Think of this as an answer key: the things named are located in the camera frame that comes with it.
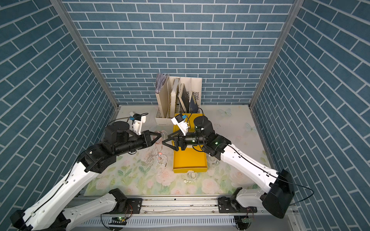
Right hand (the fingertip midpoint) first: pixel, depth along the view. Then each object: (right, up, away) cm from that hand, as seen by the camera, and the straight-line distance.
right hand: (168, 141), depth 64 cm
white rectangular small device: (-37, +14, +48) cm, 62 cm away
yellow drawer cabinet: (+9, -12, +22) cm, 27 cm away
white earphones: (+11, -24, +21) cm, 33 cm away
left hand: (-1, +2, -1) cm, 3 cm away
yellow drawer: (+5, -18, +17) cm, 25 cm away
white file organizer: (+1, +26, +34) cm, 43 cm away
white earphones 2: (+24, -16, +26) cm, 38 cm away
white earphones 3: (-8, -16, +25) cm, 31 cm away
